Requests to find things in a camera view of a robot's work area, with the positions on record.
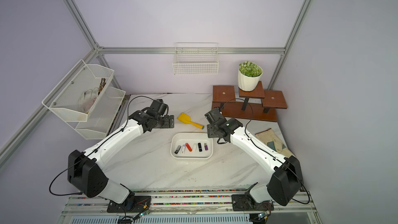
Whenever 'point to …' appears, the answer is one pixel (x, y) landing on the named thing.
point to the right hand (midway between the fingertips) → (218, 131)
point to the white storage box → (191, 145)
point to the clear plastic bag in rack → (87, 99)
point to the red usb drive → (188, 147)
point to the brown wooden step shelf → (263, 100)
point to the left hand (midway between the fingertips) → (164, 123)
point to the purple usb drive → (205, 146)
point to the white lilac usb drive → (183, 149)
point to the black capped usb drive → (200, 147)
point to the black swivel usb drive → (178, 149)
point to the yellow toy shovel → (185, 118)
